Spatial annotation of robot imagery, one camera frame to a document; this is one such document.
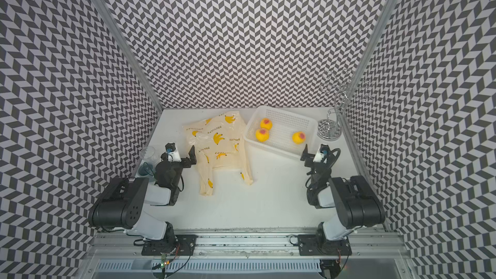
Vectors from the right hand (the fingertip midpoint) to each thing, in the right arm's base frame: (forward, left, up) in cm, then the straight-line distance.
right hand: (316, 149), depth 89 cm
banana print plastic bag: (+4, +45, 0) cm, 45 cm away
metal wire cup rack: (+17, -13, -7) cm, 23 cm away
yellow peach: (+19, +23, -3) cm, 30 cm away
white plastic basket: (+15, +21, -7) cm, 27 cm away
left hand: (+2, +62, 0) cm, 62 cm away
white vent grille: (-43, +44, -10) cm, 63 cm away
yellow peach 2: (+13, +25, -6) cm, 29 cm away
